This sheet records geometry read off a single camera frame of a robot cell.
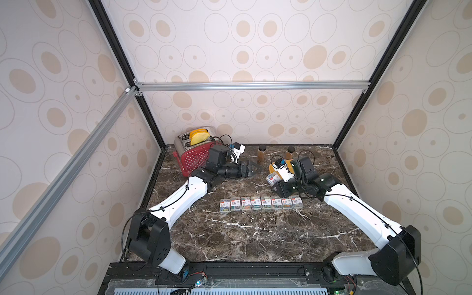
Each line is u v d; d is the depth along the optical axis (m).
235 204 0.92
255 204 0.92
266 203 0.92
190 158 0.95
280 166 0.69
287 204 0.92
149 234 0.42
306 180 0.60
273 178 0.78
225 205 0.92
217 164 0.62
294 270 0.75
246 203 0.92
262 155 1.11
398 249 0.39
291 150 1.05
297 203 0.92
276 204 0.92
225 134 1.20
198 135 0.95
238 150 0.73
